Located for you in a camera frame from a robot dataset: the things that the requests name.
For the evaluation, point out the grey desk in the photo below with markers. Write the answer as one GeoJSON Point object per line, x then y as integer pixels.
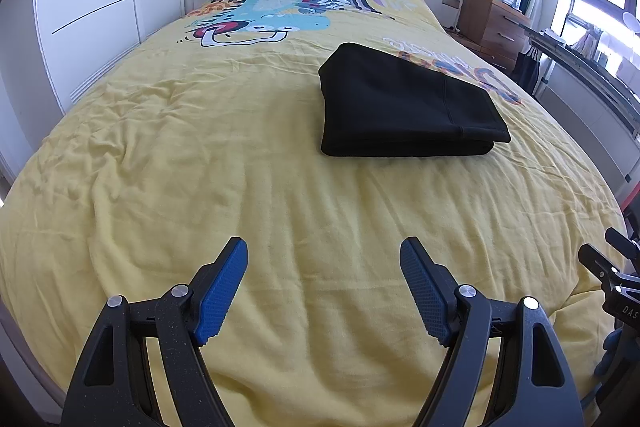
{"type": "Point", "coordinates": [590, 62]}

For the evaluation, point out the yellow printed blanket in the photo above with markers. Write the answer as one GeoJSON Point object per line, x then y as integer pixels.
{"type": "Point", "coordinates": [250, 207]}

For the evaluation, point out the person's right hand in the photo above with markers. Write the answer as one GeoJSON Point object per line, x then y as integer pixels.
{"type": "Point", "coordinates": [611, 347]}

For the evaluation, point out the pink metal rack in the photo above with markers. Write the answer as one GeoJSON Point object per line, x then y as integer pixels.
{"type": "Point", "coordinates": [631, 202]}

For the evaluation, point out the wooden dresser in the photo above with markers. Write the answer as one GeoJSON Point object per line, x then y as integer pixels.
{"type": "Point", "coordinates": [492, 27]}

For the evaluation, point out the black bag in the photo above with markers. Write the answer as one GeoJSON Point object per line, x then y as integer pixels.
{"type": "Point", "coordinates": [525, 72]}

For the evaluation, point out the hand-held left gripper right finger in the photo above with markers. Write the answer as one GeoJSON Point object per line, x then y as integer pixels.
{"type": "Point", "coordinates": [425, 292]}

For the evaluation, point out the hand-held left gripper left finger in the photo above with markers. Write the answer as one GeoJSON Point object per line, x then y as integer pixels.
{"type": "Point", "coordinates": [222, 297]}

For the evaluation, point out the black pants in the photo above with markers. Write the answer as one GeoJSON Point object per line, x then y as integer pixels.
{"type": "Point", "coordinates": [400, 107]}

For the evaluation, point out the wall socket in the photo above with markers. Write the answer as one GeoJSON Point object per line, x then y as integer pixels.
{"type": "Point", "coordinates": [451, 0]}

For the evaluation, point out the white wardrobe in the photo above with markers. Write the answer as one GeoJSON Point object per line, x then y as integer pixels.
{"type": "Point", "coordinates": [100, 7]}

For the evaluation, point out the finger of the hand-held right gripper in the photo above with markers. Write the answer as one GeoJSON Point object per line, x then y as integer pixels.
{"type": "Point", "coordinates": [607, 264]}
{"type": "Point", "coordinates": [622, 242]}

